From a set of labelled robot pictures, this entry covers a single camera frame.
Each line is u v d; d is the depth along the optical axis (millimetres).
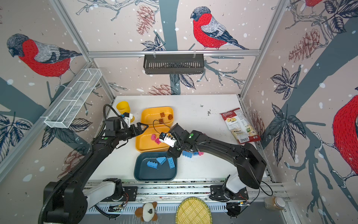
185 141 586
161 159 839
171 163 837
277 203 618
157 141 923
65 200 387
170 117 1037
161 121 1037
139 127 733
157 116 1074
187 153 868
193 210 684
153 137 946
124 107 978
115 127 646
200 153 872
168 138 698
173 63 1063
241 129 971
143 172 817
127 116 761
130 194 731
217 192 738
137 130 717
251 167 416
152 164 816
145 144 917
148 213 659
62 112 717
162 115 1069
